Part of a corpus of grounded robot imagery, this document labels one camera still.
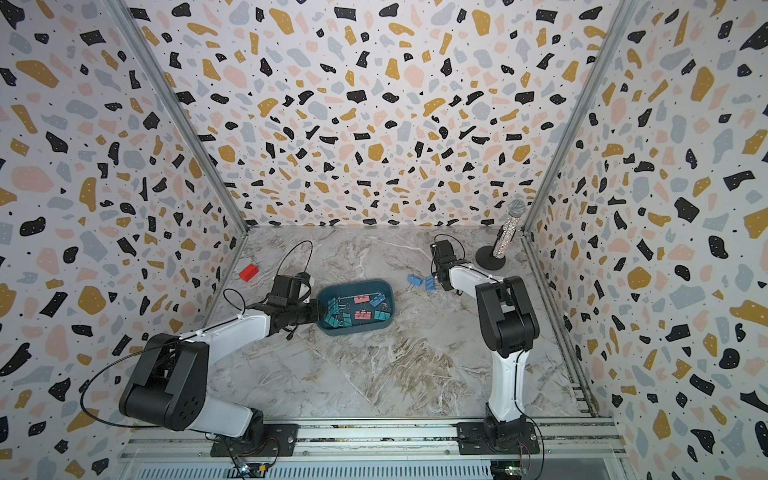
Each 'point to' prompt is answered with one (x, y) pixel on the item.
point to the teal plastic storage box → (352, 306)
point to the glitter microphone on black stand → (492, 258)
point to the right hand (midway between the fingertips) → (462, 271)
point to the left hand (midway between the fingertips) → (326, 307)
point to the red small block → (248, 272)
